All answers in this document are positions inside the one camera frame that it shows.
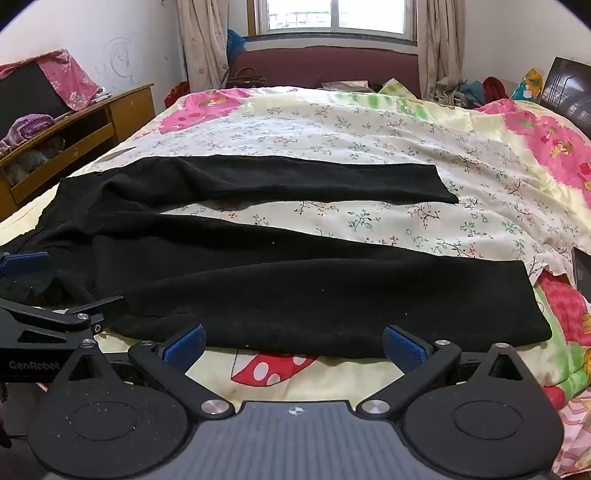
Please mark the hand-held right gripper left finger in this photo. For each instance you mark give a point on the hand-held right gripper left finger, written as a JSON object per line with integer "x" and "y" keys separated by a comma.
{"x": 184, "y": 347}

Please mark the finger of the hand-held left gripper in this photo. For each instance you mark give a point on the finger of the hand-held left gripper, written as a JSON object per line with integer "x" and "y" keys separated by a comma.
{"x": 46, "y": 322}
{"x": 23, "y": 264}

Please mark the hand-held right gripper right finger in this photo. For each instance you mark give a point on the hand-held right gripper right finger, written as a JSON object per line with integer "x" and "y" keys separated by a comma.
{"x": 406, "y": 350}

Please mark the black pants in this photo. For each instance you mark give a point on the black pants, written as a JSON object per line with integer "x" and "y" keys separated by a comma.
{"x": 277, "y": 286}

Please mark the purple cloth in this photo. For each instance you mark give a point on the purple cloth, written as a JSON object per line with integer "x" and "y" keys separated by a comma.
{"x": 27, "y": 127}

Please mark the black television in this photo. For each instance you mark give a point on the black television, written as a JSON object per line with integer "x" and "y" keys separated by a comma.
{"x": 27, "y": 97}

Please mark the pink bag on desk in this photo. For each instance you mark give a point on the pink bag on desk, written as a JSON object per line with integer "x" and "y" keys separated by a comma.
{"x": 69, "y": 83}

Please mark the black smartphone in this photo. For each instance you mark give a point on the black smartphone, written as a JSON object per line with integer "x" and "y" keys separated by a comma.
{"x": 582, "y": 272}

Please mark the floral cartoon print bed blanket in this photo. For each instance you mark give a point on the floral cartoon print bed blanket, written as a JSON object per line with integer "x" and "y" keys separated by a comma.
{"x": 369, "y": 138}

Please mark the grey white cloth pile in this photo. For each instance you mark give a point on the grey white cloth pile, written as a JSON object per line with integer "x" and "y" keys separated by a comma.
{"x": 450, "y": 94}

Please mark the yellow green cloth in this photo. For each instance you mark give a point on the yellow green cloth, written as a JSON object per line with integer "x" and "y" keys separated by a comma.
{"x": 396, "y": 87}

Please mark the blue cloth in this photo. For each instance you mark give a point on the blue cloth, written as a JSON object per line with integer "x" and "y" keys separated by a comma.
{"x": 472, "y": 92}

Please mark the brown handbag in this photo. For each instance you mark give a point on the brown handbag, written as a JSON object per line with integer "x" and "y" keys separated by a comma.
{"x": 244, "y": 77}

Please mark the red cloth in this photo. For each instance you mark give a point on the red cloth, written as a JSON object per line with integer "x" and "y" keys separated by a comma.
{"x": 495, "y": 86}

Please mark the beige patterned curtain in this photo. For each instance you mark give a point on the beige patterned curtain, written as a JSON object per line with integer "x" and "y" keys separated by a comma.
{"x": 438, "y": 46}
{"x": 203, "y": 41}

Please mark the colourful cartoon bag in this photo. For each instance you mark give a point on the colourful cartoon bag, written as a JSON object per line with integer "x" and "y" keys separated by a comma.
{"x": 528, "y": 85}

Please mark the maroon sofa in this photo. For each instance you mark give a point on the maroon sofa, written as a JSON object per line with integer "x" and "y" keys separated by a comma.
{"x": 323, "y": 64}

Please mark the dark wooden headboard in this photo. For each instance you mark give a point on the dark wooden headboard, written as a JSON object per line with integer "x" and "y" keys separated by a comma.
{"x": 568, "y": 92}

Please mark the blue plastic bag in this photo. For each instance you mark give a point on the blue plastic bag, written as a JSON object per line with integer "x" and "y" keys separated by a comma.
{"x": 235, "y": 44}

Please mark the window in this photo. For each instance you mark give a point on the window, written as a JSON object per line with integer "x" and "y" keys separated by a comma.
{"x": 332, "y": 14}

